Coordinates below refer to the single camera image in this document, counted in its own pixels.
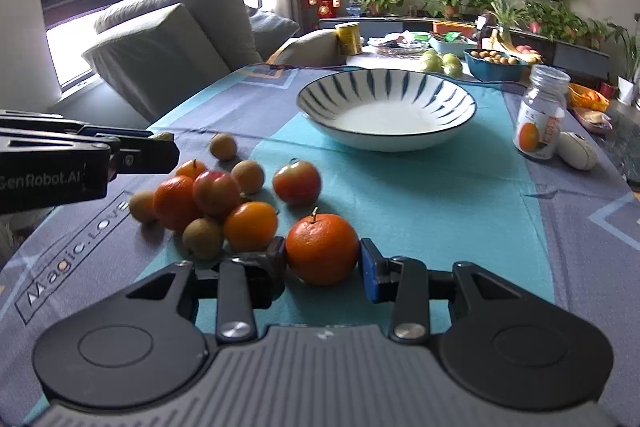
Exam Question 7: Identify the small orange kumquat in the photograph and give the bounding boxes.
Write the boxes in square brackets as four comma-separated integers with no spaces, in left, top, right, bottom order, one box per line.
[175,159,208,181]

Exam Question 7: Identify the brown kiwi-like fruit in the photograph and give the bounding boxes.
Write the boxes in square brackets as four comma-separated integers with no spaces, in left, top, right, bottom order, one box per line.
[182,217,224,260]

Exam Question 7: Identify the large orange mandarin with stem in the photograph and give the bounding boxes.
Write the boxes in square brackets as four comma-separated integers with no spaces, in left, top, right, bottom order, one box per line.
[285,208,359,286]

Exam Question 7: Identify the brown longan fruit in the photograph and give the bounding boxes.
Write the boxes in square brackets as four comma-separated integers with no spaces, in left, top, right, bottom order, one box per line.
[208,133,238,161]

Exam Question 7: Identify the red plum fruit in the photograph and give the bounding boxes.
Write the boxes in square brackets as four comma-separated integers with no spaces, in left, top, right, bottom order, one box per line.
[192,171,241,220]

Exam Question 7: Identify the grey sofa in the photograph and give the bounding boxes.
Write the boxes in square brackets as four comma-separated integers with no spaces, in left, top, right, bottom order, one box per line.
[82,0,346,121]

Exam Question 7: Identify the blue grey patterned tablecloth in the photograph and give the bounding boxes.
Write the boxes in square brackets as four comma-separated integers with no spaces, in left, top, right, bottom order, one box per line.
[1,67,639,426]

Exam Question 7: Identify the red apple-like fruit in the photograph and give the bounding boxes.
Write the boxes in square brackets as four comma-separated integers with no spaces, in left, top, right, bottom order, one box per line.
[272,159,322,206]

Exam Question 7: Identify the white oval gadget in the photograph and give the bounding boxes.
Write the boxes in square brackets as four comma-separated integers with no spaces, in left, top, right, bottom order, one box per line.
[556,132,598,171]

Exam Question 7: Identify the white bowl with blue stripes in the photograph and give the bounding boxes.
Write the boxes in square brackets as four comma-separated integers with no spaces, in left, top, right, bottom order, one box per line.
[296,68,477,153]

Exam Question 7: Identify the clear candy jar orange label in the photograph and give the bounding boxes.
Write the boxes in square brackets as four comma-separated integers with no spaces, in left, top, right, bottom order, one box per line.
[513,65,570,161]

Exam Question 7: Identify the yellow can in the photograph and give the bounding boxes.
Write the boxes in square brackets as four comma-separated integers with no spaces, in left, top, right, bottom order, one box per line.
[334,22,362,56]

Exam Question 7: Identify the pink dish with snacks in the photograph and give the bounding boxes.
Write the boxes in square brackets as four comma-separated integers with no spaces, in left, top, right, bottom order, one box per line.
[572,107,613,134]

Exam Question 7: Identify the orange basket of mandarins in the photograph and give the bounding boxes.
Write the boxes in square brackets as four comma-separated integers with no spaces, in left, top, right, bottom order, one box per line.
[568,82,610,113]

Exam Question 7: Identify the blue bowl of longans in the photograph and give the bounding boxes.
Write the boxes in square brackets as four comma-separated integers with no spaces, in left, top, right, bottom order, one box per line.
[464,50,530,82]

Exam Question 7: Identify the banana bunch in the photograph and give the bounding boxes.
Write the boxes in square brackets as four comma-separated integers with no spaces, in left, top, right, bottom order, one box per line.
[488,28,542,65]

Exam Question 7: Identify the tv cabinet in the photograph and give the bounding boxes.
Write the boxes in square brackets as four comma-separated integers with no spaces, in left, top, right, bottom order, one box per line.
[318,13,612,80]

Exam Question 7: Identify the green apples on tray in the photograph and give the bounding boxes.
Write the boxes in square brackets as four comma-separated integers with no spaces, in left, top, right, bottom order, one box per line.
[419,50,463,78]

